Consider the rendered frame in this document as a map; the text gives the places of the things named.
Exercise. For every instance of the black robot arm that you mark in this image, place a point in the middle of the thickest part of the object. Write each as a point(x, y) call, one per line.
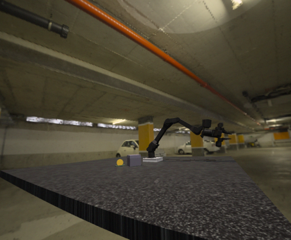
point(206, 123)

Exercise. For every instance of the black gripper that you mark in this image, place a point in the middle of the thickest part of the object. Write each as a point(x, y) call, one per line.
point(219, 140)

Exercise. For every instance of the gold coin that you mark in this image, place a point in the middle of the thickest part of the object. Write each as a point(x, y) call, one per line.
point(119, 162)

